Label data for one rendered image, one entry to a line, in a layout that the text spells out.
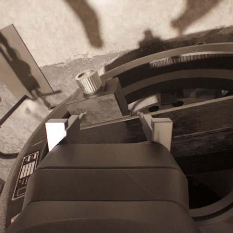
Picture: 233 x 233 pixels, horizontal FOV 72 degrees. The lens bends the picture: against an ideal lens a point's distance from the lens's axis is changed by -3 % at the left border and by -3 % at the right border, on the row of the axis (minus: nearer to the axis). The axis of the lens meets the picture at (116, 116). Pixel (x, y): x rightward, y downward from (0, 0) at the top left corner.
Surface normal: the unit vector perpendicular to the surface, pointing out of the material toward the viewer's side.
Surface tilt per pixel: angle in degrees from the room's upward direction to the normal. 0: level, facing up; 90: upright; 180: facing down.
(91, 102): 2
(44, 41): 0
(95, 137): 90
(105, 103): 2
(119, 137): 90
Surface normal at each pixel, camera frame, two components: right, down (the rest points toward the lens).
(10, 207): -0.32, -0.75
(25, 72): -0.11, 0.63
